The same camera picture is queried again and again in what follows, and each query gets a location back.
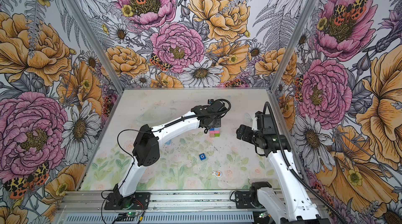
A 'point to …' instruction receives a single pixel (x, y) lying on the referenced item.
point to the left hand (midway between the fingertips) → (213, 125)
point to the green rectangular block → (217, 135)
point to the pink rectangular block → (214, 132)
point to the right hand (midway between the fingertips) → (244, 138)
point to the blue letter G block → (202, 156)
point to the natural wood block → (212, 135)
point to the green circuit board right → (262, 215)
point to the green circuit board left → (131, 213)
